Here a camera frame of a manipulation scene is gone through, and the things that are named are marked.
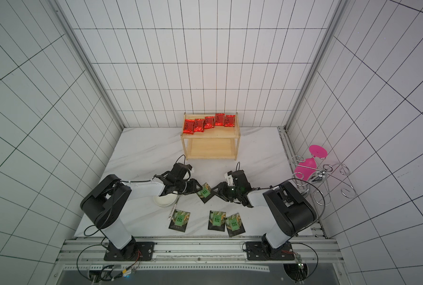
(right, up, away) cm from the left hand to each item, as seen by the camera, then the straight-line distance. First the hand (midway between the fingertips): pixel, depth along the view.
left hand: (197, 191), depth 90 cm
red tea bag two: (+1, +35, 0) cm, 35 cm away
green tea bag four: (+18, -12, -11) cm, 24 cm away
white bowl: (-15, -3, -5) cm, 16 cm away
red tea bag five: (+17, +37, +2) cm, 41 cm away
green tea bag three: (+10, -11, -9) cm, 17 cm away
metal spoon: (-11, -6, -6) cm, 14 cm away
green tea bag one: (-8, -11, -9) cm, 16 cm away
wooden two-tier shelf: (+13, +26, +18) cm, 34 cm away
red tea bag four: (+12, +38, +3) cm, 40 cm away
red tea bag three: (+6, +36, +1) cm, 37 cm away
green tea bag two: (+5, -1, 0) cm, 5 cm away
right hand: (+6, 0, -2) cm, 6 cm away
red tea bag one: (-5, +33, 0) cm, 34 cm away
